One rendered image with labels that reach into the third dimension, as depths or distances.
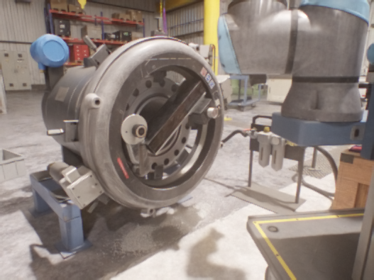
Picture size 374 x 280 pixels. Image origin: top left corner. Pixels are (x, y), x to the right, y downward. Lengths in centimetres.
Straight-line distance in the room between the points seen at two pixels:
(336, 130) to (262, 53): 25
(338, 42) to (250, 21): 20
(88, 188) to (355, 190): 119
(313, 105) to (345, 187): 85
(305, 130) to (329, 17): 25
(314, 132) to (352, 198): 86
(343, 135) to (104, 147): 71
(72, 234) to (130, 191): 47
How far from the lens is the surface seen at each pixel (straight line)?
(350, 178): 144
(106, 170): 94
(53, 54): 158
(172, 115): 104
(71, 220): 135
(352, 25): 68
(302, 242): 92
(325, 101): 65
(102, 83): 92
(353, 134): 71
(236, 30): 66
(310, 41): 66
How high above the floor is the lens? 83
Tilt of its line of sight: 14 degrees down
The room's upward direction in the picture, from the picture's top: straight up
